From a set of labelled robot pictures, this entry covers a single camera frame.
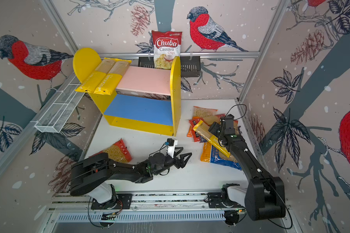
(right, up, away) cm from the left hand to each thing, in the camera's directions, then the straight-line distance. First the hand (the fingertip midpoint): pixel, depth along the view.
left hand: (188, 153), depth 74 cm
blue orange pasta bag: (+15, -4, +11) cm, 19 cm away
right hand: (+16, +11, +12) cm, 23 cm away
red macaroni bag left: (-44, -3, +16) cm, 47 cm away
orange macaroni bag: (+11, +22, +33) cm, 41 cm away
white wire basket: (-68, +19, -3) cm, 70 cm away
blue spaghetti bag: (+10, +4, +16) cm, 20 cm away
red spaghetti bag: (+7, +5, +19) cm, 21 cm away
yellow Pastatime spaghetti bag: (+10, +11, +16) cm, 22 cm away
